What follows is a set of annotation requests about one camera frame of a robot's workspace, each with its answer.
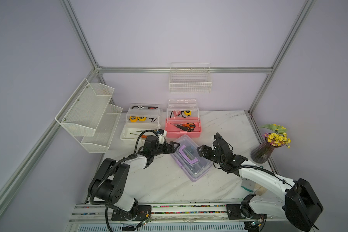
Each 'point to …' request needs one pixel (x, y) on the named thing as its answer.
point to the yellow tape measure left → (133, 119)
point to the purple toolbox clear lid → (188, 158)
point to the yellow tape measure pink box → (187, 113)
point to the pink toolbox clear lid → (182, 108)
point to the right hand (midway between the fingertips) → (202, 152)
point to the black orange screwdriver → (184, 128)
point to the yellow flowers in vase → (277, 138)
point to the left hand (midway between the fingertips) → (174, 146)
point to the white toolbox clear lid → (152, 122)
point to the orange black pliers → (188, 126)
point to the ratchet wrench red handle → (140, 107)
